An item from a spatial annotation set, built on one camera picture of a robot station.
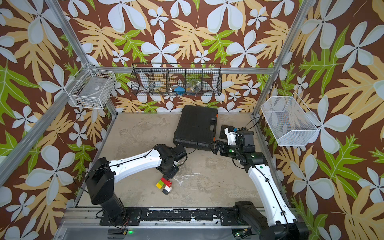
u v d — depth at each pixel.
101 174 0.50
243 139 0.58
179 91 0.93
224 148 0.65
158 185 0.78
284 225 0.38
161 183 0.79
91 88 0.87
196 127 1.01
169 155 0.59
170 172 0.72
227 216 0.74
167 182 0.79
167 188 0.78
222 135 1.02
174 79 0.97
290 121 0.80
